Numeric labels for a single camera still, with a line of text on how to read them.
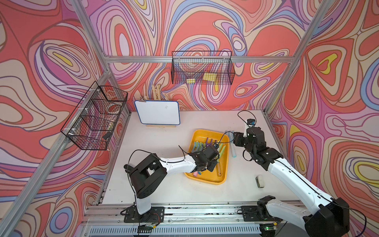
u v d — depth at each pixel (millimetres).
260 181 813
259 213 665
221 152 907
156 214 720
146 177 470
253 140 580
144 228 708
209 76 899
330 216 379
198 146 981
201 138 1021
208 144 981
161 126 1083
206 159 668
